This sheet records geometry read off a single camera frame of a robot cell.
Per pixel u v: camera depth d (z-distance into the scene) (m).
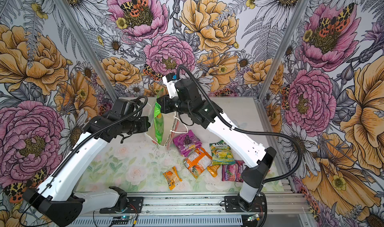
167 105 0.56
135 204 0.74
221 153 0.89
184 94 0.47
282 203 0.77
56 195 0.38
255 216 0.72
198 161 0.85
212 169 0.85
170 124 0.78
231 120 0.47
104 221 0.70
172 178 0.81
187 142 0.89
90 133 0.45
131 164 0.89
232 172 0.82
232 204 0.70
